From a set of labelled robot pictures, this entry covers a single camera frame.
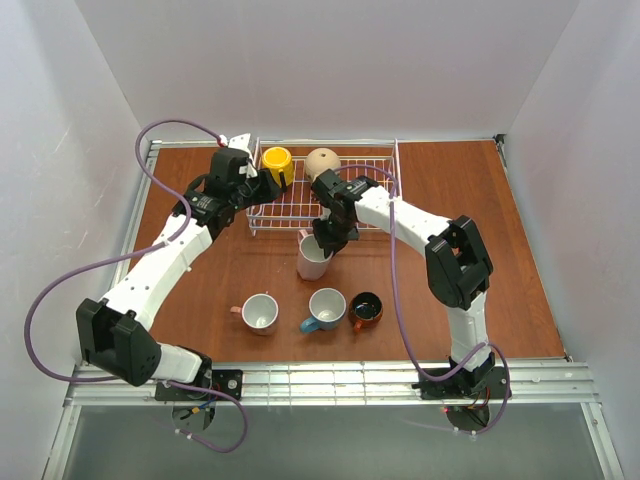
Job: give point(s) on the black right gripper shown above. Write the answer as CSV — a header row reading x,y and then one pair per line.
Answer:
x,y
331,235

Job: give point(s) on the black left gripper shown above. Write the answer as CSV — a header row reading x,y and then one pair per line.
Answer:
x,y
270,185

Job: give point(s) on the pale pink tall mug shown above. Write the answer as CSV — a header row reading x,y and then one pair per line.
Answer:
x,y
312,263

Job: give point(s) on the yellow cup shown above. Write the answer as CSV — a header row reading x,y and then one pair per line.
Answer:
x,y
279,159

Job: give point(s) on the beige round ceramic mug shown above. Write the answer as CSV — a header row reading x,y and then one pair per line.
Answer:
x,y
320,160

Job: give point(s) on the grey mug blue handle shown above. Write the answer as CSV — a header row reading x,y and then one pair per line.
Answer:
x,y
327,308

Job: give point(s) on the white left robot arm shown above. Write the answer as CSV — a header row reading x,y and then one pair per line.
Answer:
x,y
114,332

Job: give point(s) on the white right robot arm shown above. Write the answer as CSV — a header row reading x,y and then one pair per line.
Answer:
x,y
458,265

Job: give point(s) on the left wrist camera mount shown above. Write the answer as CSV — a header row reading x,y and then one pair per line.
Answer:
x,y
231,166

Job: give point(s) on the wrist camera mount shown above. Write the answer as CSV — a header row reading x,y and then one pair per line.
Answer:
x,y
331,190
231,166

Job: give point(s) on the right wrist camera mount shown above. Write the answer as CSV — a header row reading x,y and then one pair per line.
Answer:
x,y
331,190

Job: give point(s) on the black mug orange handle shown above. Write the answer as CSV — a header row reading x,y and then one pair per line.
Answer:
x,y
365,311

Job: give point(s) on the white mug pink handle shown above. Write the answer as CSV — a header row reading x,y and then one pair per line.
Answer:
x,y
259,313

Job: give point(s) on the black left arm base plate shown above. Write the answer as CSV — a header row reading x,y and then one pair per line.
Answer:
x,y
227,381

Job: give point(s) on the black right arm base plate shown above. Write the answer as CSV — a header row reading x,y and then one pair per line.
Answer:
x,y
464,385

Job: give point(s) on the aluminium left frame rail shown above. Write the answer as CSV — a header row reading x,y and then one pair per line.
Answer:
x,y
116,209

